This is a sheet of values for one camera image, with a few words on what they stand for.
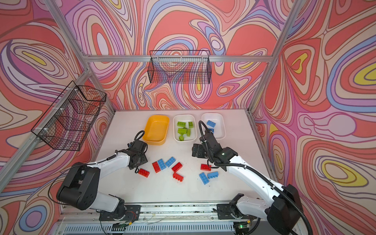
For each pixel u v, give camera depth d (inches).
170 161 35.6
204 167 34.8
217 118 43.2
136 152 28.3
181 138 39.7
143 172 33.9
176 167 34.8
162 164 34.9
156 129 43.3
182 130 41.0
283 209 15.2
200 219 28.4
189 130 41.3
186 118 43.4
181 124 42.5
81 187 17.1
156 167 34.7
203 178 33.0
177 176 33.1
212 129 43.7
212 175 33.2
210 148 22.9
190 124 42.5
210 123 44.4
